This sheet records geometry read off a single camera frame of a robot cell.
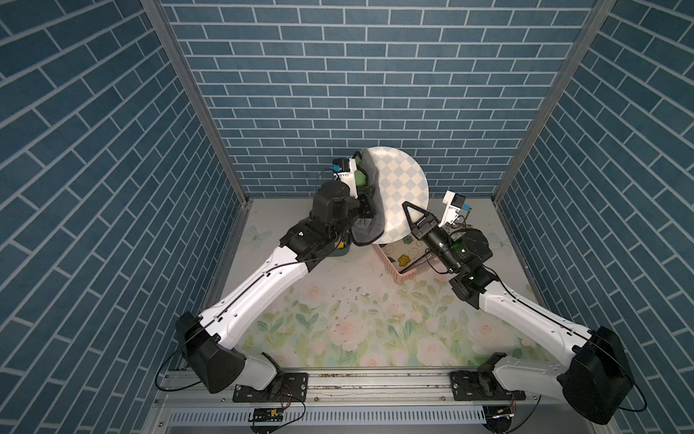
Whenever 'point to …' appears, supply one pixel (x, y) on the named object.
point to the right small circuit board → (498, 418)
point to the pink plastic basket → (404, 276)
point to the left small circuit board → (268, 414)
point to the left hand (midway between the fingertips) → (385, 189)
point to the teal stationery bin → (340, 252)
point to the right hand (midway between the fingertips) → (407, 206)
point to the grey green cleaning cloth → (367, 231)
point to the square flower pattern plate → (406, 251)
